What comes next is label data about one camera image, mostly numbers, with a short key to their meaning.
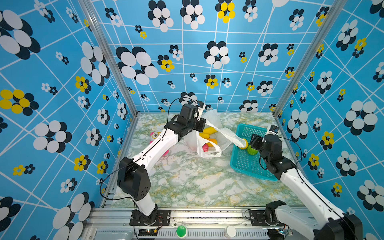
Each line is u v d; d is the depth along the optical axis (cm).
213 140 100
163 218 73
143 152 48
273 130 68
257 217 73
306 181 49
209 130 104
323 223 40
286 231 69
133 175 44
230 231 64
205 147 94
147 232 72
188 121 62
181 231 63
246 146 79
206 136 102
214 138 102
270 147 59
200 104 70
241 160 94
